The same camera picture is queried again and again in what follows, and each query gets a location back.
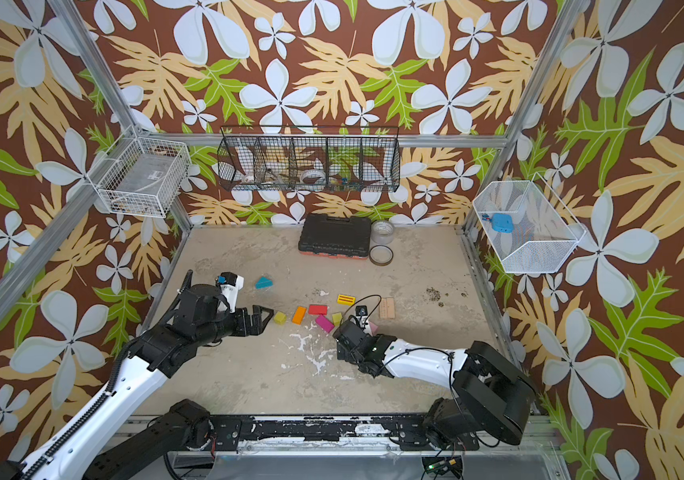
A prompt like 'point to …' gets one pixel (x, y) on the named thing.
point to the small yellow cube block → (336, 319)
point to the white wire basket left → (141, 175)
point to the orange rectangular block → (299, 315)
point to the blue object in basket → (502, 222)
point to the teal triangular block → (263, 283)
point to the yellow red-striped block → (346, 300)
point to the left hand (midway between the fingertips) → (259, 308)
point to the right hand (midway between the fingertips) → (351, 342)
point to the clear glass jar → (382, 232)
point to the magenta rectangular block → (324, 323)
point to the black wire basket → (309, 159)
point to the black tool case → (338, 238)
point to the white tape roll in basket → (314, 173)
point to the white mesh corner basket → (544, 232)
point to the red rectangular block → (318, 309)
